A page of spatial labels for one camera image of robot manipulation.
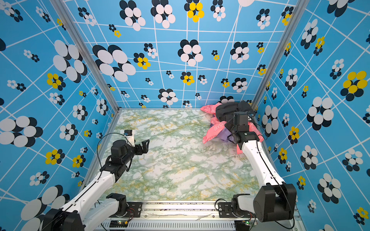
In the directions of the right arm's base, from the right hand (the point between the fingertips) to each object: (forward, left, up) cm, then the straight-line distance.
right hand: (231, 122), depth 83 cm
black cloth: (+23, -5, -11) cm, 26 cm away
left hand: (-8, +52, -6) cm, 53 cm away
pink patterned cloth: (+3, +5, -6) cm, 9 cm away
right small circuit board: (-47, -1, -23) cm, 52 cm away
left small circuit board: (-47, +60, -24) cm, 80 cm away
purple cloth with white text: (-3, +3, -9) cm, 10 cm away
